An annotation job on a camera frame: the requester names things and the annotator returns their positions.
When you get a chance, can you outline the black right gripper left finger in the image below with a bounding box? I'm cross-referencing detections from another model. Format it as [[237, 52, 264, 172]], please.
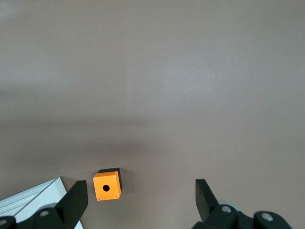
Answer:
[[0, 180, 89, 229]]

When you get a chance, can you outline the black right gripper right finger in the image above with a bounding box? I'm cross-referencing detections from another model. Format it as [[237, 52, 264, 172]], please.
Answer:
[[192, 179, 293, 229]]

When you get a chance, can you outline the white drawer cabinet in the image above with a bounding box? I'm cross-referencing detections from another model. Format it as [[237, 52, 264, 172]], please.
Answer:
[[0, 176, 83, 229]]

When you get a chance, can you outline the orange button enclosure box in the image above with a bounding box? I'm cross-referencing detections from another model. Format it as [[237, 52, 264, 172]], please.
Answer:
[[92, 167, 124, 201]]

